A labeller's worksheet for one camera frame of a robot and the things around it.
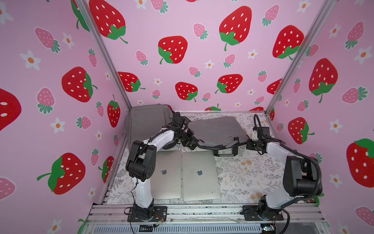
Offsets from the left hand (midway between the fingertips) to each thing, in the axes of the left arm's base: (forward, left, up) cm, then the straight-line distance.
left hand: (200, 139), depth 90 cm
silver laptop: (-23, +20, -12) cm, 33 cm away
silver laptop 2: (-19, 0, -13) cm, 23 cm away
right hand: (+2, -32, -7) cm, 33 cm away
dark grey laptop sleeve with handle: (+8, -16, -6) cm, 19 cm away
